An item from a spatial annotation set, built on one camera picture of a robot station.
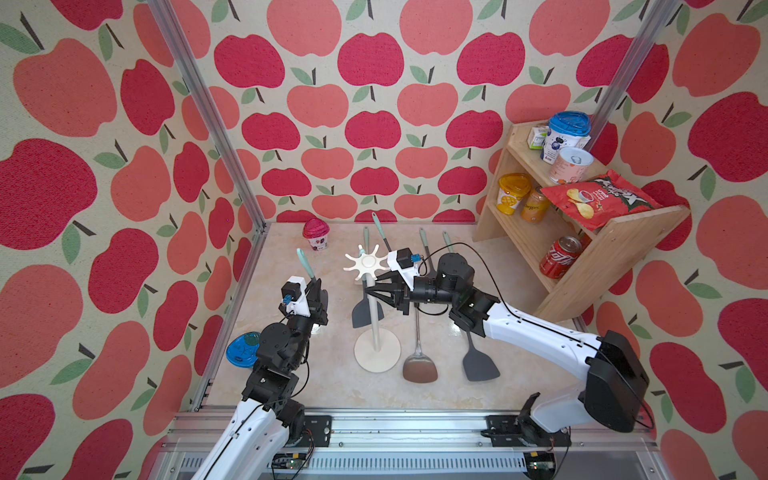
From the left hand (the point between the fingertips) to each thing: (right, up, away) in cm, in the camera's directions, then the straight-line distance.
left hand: (319, 284), depth 70 cm
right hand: (+12, -1, -4) cm, 13 cm away
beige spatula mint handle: (+41, +12, +45) cm, 62 cm away
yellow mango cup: (+54, +27, +18) cm, 63 cm away
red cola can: (+59, +7, +2) cm, 59 cm away
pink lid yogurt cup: (-9, +15, +36) cm, 41 cm away
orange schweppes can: (+61, +21, +18) cm, 67 cm away
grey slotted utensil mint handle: (+43, -25, +14) cm, 51 cm away
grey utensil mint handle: (+9, -9, +9) cm, 16 cm away
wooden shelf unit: (+55, +9, +18) cm, 59 cm away
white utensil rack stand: (+13, -21, +16) cm, 30 cm away
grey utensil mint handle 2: (+15, +15, +52) cm, 57 cm away
